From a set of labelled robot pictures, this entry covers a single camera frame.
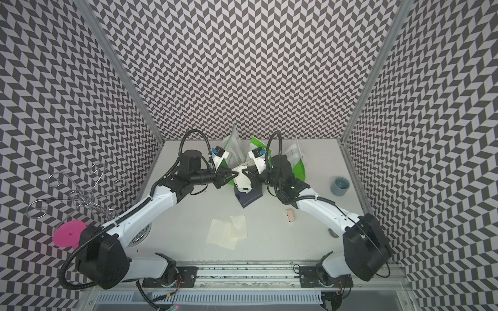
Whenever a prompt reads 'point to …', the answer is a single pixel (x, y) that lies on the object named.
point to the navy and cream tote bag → (244, 199)
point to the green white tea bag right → (295, 157)
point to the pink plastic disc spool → (67, 234)
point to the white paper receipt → (241, 181)
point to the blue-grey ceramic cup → (340, 186)
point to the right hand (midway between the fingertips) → (244, 173)
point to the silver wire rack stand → (63, 194)
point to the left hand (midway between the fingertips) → (235, 174)
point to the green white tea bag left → (233, 146)
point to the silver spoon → (334, 234)
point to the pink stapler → (290, 215)
